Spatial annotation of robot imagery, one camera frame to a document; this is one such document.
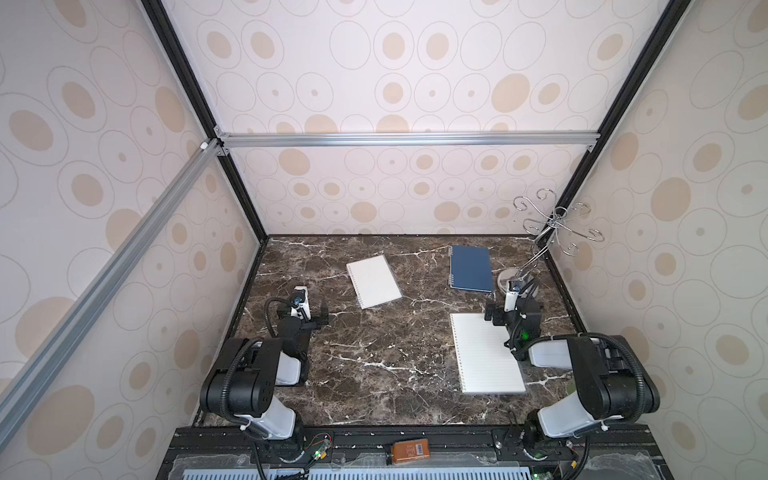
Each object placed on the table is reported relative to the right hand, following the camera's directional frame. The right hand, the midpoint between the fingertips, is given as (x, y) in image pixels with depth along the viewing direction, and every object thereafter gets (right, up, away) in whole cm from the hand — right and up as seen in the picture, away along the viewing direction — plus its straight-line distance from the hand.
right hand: (517, 300), depth 94 cm
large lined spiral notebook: (-11, -19, -5) cm, 22 cm away
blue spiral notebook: (-11, +10, +15) cm, 21 cm away
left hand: (-63, +3, -5) cm, 63 cm away
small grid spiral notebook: (-46, +5, +16) cm, 49 cm away
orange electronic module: (-35, -32, -24) cm, 54 cm away
